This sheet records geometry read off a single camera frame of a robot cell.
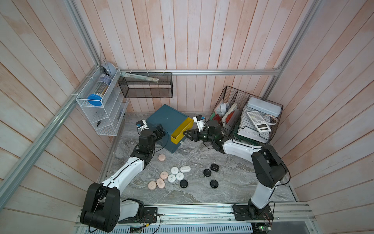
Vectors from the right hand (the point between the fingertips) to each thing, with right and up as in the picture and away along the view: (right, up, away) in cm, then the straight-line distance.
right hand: (184, 132), depth 86 cm
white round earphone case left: (-8, -27, -2) cm, 28 cm away
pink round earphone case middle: (-13, -25, -1) cm, 28 cm away
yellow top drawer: (-4, -1, -6) cm, 7 cm away
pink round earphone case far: (-15, -17, +7) cm, 23 cm away
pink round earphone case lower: (-14, -29, -4) cm, 32 cm away
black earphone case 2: (+14, -25, +2) cm, 28 cm away
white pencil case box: (+55, +16, +7) cm, 58 cm away
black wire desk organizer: (+39, +9, +4) cm, 40 cm away
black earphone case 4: (+17, -30, -4) cm, 34 cm away
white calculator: (+45, +6, 0) cm, 45 cm away
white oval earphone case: (0, -22, +2) cm, 23 cm away
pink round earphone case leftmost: (-19, -30, -4) cm, 36 cm away
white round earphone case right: (-3, -26, -1) cm, 26 cm away
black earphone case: (-1, -30, -3) cm, 30 cm away
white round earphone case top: (-6, -23, +2) cm, 24 cm away
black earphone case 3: (+19, -22, +2) cm, 29 cm away
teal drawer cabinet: (-9, +8, +2) cm, 12 cm away
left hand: (-17, +2, 0) cm, 17 cm away
